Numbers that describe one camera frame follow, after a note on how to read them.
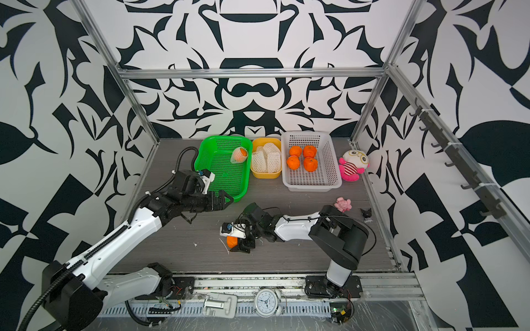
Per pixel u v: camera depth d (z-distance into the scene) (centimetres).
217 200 69
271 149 105
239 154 105
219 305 70
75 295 37
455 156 55
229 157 110
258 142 113
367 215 94
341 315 70
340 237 46
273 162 99
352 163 102
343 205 92
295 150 109
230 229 71
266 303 69
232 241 79
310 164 103
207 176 71
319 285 75
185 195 59
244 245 73
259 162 99
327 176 102
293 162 102
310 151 107
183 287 73
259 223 68
